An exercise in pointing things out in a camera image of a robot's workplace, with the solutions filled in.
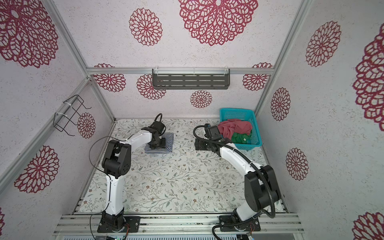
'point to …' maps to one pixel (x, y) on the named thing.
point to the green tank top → (237, 137)
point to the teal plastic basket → (246, 115)
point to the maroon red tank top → (226, 127)
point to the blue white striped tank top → (168, 148)
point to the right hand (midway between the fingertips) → (201, 141)
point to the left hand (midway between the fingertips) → (160, 148)
